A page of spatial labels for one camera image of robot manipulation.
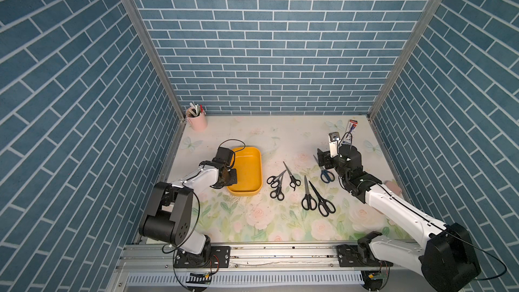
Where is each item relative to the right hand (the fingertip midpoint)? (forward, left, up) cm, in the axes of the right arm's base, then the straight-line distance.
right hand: (330, 147), depth 84 cm
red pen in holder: (+26, +65, -6) cm, 70 cm away
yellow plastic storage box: (+2, +37, -20) cm, 42 cm away
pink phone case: (-5, -32, -20) cm, 38 cm away
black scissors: (-18, 0, -19) cm, 26 cm away
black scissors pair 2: (-14, +21, -18) cm, 31 cm away
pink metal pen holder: (+20, +66, -11) cm, 70 cm away
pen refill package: (+25, -18, -17) cm, 35 cm away
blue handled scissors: (-3, -2, -19) cm, 19 cm away
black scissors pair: (-8, +23, -18) cm, 30 cm away
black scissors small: (-7, +14, -18) cm, 24 cm away
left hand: (-9, +41, -17) cm, 45 cm away
